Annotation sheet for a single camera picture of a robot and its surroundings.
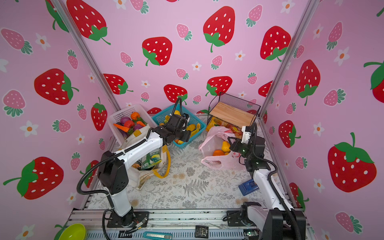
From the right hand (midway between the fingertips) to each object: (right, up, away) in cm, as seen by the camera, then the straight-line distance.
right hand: (228, 137), depth 80 cm
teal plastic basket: (-18, +7, +25) cm, 32 cm away
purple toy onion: (-73, +12, +32) cm, 81 cm away
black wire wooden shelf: (+8, +17, +22) cm, 29 cm away
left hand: (-23, +3, +8) cm, 25 cm away
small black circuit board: (-15, -44, -11) cm, 47 cm away
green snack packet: (-43, -13, +2) cm, 45 cm away
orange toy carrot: (-71, +5, +26) cm, 76 cm away
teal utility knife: (-36, -46, -10) cm, 60 cm away
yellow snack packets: (-4, +10, +27) cm, 29 cm away
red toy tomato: (-67, +9, +28) cm, 73 cm away
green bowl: (-75, -44, -11) cm, 87 cm away
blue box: (+11, -27, -1) cm, 29 cm away
